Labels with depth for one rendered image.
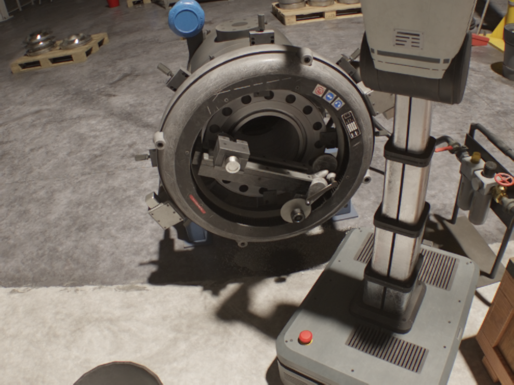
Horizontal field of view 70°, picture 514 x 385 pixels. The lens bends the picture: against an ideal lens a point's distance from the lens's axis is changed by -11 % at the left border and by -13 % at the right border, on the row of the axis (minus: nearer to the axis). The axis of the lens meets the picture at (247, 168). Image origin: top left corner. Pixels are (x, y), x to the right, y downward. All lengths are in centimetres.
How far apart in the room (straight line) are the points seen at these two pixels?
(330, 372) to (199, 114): 86
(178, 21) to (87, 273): 126
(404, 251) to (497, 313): 47
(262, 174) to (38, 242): 148
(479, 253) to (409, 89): 124
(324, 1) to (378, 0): 474
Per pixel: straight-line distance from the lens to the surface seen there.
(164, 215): 151
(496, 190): 160
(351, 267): 148
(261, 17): 131
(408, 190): 101
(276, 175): 137
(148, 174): 260
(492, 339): 153
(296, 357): 128
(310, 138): 150
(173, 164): 134
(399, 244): 111
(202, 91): 123
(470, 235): 205
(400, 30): 80
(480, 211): 171
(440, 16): 78
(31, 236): 251
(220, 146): 124
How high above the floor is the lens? 137
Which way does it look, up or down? 34 degrees down
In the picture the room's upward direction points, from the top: 9 degrees counter-clockwise
